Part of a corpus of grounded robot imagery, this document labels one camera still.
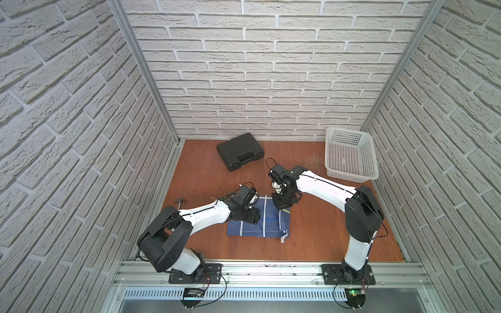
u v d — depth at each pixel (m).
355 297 0.71
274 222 0.87
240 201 0.69
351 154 1.12
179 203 0.92
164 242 0.43
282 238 0.78
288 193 0.73
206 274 0.72
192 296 0.70
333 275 0.73
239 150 1.11
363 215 0.48
